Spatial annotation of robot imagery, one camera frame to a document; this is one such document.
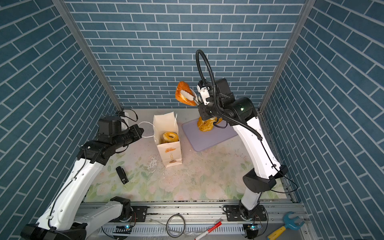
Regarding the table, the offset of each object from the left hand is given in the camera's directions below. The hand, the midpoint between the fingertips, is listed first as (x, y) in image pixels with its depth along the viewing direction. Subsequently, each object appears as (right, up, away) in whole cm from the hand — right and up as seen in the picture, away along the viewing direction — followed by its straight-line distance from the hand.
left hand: (145, 128), depth 71 cm
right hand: (+27, +11, -6) cm, 29 cm away
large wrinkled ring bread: (+32, +1, +33) cm, 46 cm away
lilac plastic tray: (+27, -9, +31) cm, 42 cm away
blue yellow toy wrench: (+69, -45, -2) cm, 82 cm away
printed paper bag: (+5, +2, +11) cm, 12 cm away
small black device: (-18, -27, +13) cm, 35 cm away
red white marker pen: (+34, -46, -1) cm, 57 cm away
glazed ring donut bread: (+7, -6, +21) cm, 23 cm away
